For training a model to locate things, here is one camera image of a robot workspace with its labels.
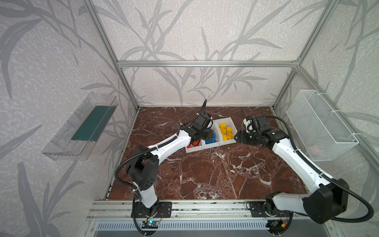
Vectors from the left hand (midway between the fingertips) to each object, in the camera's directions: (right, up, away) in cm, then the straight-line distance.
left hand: (212, 129), depth 87 cm
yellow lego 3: (+13, -2, +15) cm, 20 cm away
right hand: (+15, -2, -5) cm, 15 cm away
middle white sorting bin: (+3, 0, +15) cm, 16 cm away
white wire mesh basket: (+46, 0, -24) cm, 52 cm away
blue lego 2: (+1, -9, +11) cm, 14 cm away
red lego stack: (-14, -12, +7) cm, 20 cm away
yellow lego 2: (+9, -6, +11) cm, 16 cm away
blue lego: (+3, -6, +14) cm, 16 cm away
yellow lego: (+10, +1, +19) cm, 21 cm away
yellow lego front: (+9, -2, +16) cm, 19 cm away
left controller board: (-32, -46, -16) cm, 58 cm away
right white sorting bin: (+14, +3, +18) cm, 23 cm away
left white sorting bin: (-6, -11, +7) cm, 15 cm away
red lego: (-10, -10, +11) cm, 18 cm away
